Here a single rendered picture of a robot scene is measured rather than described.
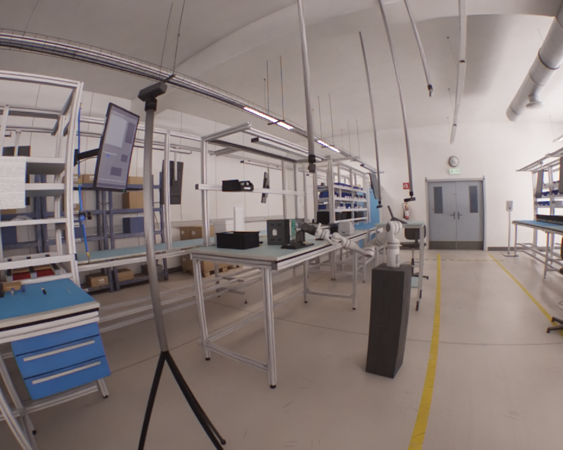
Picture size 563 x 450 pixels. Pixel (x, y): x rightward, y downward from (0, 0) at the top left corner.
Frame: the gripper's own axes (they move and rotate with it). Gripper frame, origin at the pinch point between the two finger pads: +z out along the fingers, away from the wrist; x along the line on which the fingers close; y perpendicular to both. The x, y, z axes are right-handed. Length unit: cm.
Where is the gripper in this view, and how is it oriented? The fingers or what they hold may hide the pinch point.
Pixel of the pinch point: (295, 221)
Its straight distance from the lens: 214.7
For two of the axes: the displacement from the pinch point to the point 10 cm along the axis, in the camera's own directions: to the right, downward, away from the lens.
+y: -0.9, 5.6, 8.2
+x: 3.7, -7.5, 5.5
